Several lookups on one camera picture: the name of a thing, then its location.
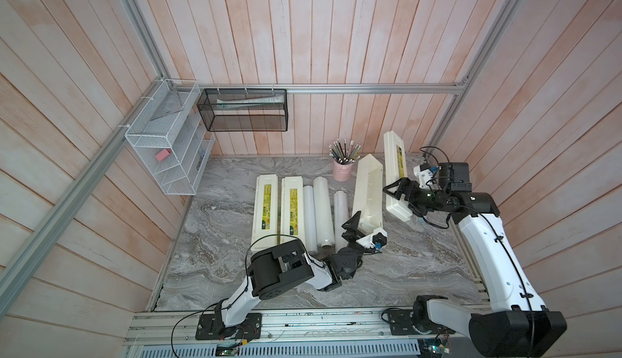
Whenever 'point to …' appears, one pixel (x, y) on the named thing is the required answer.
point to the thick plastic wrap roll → (322, 212)
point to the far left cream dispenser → (265, 227)
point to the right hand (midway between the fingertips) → (390, 193)
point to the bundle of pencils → (344, 152)
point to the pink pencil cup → (342, 172)
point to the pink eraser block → (163, 155)
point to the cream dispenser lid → (394, 168)
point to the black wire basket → (244, 109)
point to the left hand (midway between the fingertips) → (366, 220)
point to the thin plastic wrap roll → (310, 219)
